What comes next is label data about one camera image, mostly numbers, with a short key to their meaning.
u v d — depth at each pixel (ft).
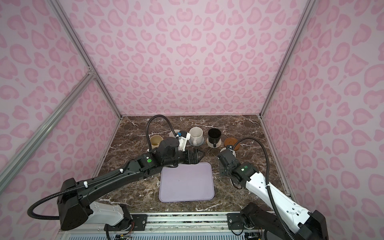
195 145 3.21
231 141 3.40
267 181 1.57
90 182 1.39
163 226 2.37
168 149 1.76
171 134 2.14
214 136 3.19
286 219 1.30
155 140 3.36
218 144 3.27
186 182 2.88
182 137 2.13
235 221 2.41
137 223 2.41
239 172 1.72
